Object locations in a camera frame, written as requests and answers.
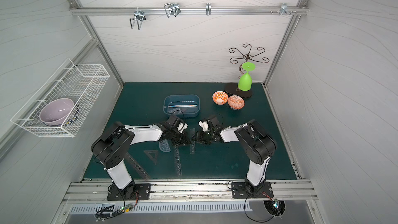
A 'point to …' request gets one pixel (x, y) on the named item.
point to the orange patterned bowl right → (236, 102)
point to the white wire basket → (81, 83)
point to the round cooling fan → (276, 207)
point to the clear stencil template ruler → (178, 160)
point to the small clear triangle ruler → (155, 159)
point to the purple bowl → (53, 113)
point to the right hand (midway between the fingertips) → (192, 139)
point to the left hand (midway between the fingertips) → (192, 144)
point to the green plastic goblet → (245, 81)
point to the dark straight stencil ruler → (137, 166)
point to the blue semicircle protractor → (164, 145)
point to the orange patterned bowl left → (220, 97)
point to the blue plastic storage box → (188, 106)
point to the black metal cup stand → (232, 89)
